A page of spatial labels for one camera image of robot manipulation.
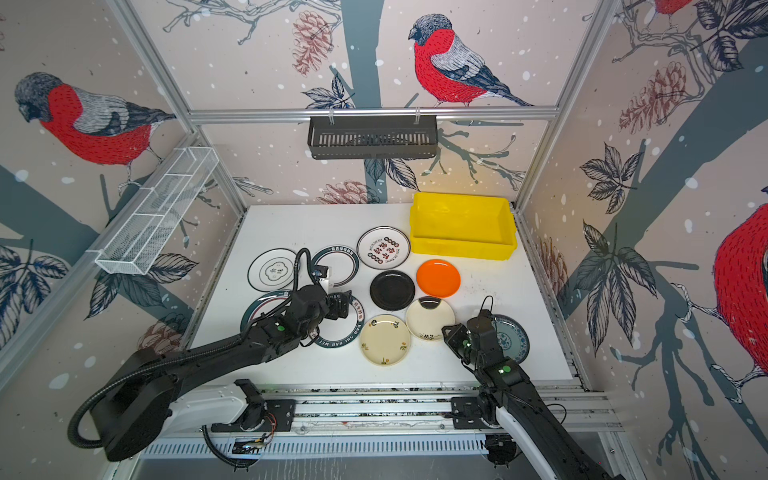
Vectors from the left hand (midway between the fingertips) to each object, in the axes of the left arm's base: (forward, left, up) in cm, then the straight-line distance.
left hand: (337, 290), depth 84 cm
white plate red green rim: (+1, +25, -11) cm, 28 cm away
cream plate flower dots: (-10, -14, -11) cm, 20 cm away
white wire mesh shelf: (+14, +47, +19) cm, 53 cm away
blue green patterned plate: (-11, -51, -10) cm, 53 cm away
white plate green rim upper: (+17, +2, -11) cm, 20 cm away
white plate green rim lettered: (-8, 0, -11) cm, 14 cm away
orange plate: (+10, -32, -11) cm, 35 cm away
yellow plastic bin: (+36, -45, -13) cm, 59 cm away
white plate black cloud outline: (+14, +26, -11) cm, 31 cm away
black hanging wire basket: (+54, +3, +16) cm, 57 cm away
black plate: (+6, -16, -11) cm, 20 cm away
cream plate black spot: (-4, -27, -11) cm, 29 cm away
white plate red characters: (+24, -13, -11) cm, 29 cm away
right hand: (-10, -30, -9) cm, 33 cm away
